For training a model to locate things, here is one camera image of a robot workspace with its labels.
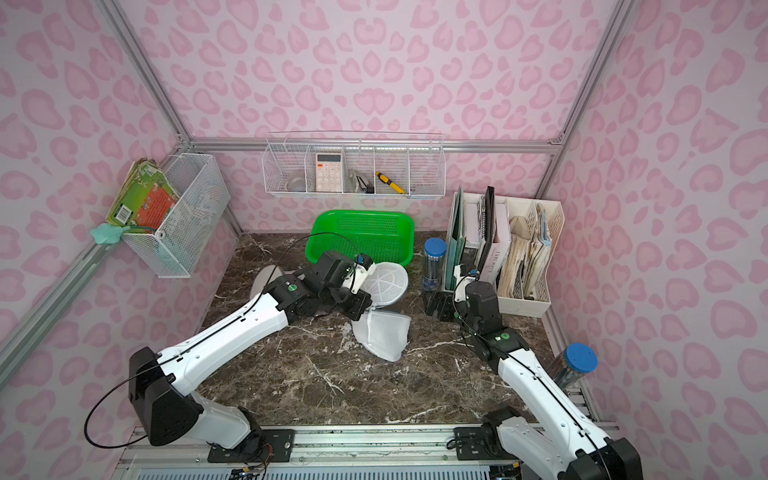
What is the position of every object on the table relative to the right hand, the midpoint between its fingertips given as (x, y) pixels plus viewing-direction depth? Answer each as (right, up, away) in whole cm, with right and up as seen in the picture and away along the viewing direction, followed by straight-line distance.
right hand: (434, 293), depth 80 cm
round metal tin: (-42, +33, +16) cm, 55 cm away
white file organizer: (+14, +24, +12) cm, 30 cm away
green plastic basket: (-14, +18, +33) cm, 41 cm away
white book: (+18, +11, +2) cm, 21 cm away
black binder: (+15, +18, 0) cm, 23 cm away
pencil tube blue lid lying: (+29, -15, -12) cm, 35 cm away
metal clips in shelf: (-20, +31, +11) cm, 38 cm away
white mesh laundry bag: (-54, +3, +19) cm, 58 cm away
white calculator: (-31, +35, +15) cm, 50 cm away
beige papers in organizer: (+28, +12, +4) cm, 30 cm away
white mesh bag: (-13, -10, -3) cm, 17 cm away
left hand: (-17, 0, -3) cm, 17 cm away
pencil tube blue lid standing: (+1, +8, +11) cm, 13 cm away
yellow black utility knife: (-14, +35, +18) cm, 42 cm away
